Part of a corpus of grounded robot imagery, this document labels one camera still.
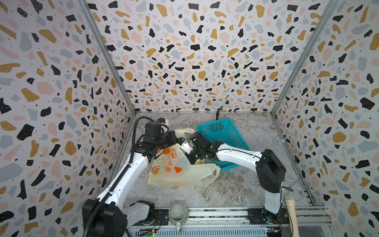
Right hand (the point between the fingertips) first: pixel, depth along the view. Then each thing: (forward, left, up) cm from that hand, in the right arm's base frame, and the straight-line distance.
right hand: (178, 158), depth 80 cm
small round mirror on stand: (+32, -23, +9) cm, 40 cm away
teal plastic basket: (+30, -28, -14) cm, 44 cm away
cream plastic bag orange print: (-4, +3, 0) cm, 5 cm away
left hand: (+8, -2, +11) cm, 14 cm away
